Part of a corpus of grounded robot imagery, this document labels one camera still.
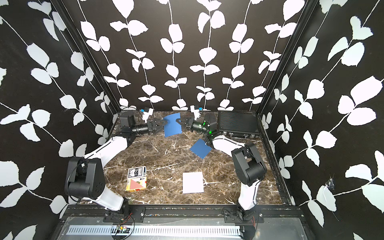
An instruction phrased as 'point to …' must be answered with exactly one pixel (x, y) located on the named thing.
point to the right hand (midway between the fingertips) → (175, 120)
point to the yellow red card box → (136, 180)
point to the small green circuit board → (120, 229)
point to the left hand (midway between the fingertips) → (165, 123)
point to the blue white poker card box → (137, 172)
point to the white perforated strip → (155, 230)
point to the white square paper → (193, 182)
